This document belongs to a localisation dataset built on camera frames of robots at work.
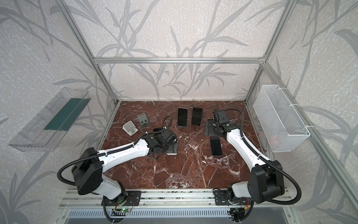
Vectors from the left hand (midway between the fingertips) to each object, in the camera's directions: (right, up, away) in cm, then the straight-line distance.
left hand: (172, 144), depth 85 cm
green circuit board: (-23, -30, -14) cm, 41 cm away
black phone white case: (+28, -3, +9) cm, 30 cm away
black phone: (+5, +16, +12) cm, 20 cm away
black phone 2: (+16, +17, +14) cm, 27 cm away
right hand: (+26, +12, +2) cm, 28 cm away
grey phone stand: (-24, +14, +17) cm, 33 cm away
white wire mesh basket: (+51, +13, -23) cm, 58 cm away
